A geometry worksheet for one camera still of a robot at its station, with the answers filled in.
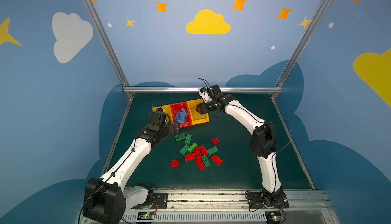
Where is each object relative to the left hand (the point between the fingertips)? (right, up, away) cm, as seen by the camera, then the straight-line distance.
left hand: (174, 125), depth 83 cm
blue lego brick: (+1, +3, +21) cm, 21 cm away
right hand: (+17, +11, +10) cm, 23 cm away
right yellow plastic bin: (+12, +4, +19) cm, 23 cm away
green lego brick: (+2, -9, +12) cm, 15 cm away
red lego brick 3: (+8, -19, +5) cm, 21 cm away
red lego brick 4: (+15, -16, +7) cm, 23 cm away
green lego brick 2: (+7, -10, +12) cm, 17 cm away
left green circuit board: (-12, -41, -13) cm, 45 cm away
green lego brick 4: (+9, -15, +7) cm, 19 cm away
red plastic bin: (-3, +10, +26) cm, 28 cm away
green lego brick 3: (+5, -15, +7) cm, 18 cm away
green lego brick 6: (+18, -21, +2) cm, 27 cm away
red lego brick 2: (+15, -22, +3) cm, 26 cm away
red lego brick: (+24, -20, +3) cm, 32 cm away
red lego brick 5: (+13, -17, +6) cm, 22 cm away
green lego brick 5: (+22, -16, +8) cm, 28 cm away
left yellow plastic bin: (-8, +9, +21) cm, 24 cm away
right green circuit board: (+49, -43, -12) cm, 66 cm away
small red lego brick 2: (0, -22, +2) cm, 22 cm away
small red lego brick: (+24, -11, +10) cm, 28 cm away
